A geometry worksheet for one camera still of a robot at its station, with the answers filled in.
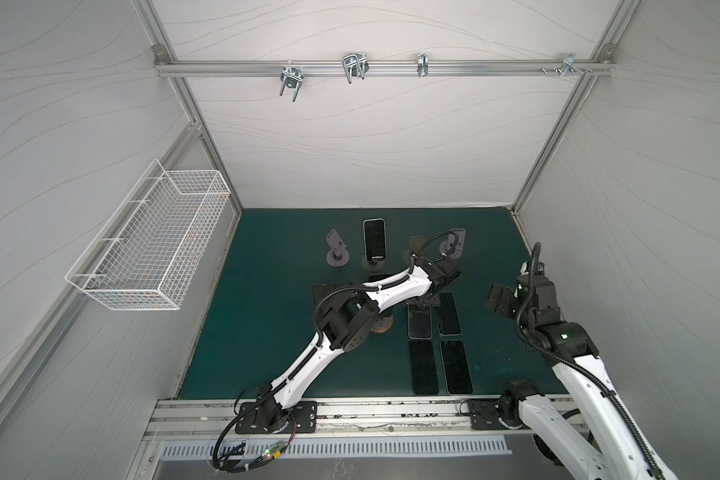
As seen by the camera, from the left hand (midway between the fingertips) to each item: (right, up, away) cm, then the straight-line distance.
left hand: (426, 297), depth 95 cm
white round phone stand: (-17, +9, +10) cm, 22 cm away
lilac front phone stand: (-29, +13, +8) cm, 33 cm away
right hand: (+20, +7, -19) cm, 28 cm away
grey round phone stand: (-4, +17, -4) cm, 18 cm away
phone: (-17, +19, -1) cm, 25 cm away
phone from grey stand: (+6, -17, -13) cm, 22 cm away
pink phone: (-4, -6, -7) cm, 10 cm away
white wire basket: (-70, +16, -27) cm, 77 cm away
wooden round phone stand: (-14, -7, -6) cm, 17 cm away
